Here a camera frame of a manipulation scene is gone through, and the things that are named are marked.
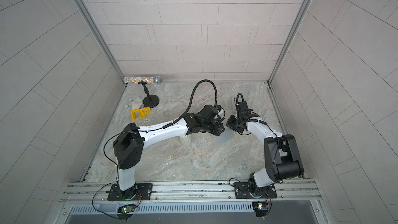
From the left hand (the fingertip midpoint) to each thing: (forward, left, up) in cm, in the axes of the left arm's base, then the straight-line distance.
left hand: (225, 129), depth 81 cm
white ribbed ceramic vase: (-6, +21, -2) cm, 22 cm away
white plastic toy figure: (+22, +56, -7) cm, 60 cm away
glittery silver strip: (+25, +52, +11) cm, 59 cm away
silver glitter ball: (+24, +38, +12) cm, 47 cm away
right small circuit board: (-33, -14, -10) cm, 37 cm away
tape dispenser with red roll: (+22, -9, -4) cm, 25 cm away
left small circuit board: (-34, +44, -8) cm, 56 cm away
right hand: (+7, -3, -6) cm, 10 cm away
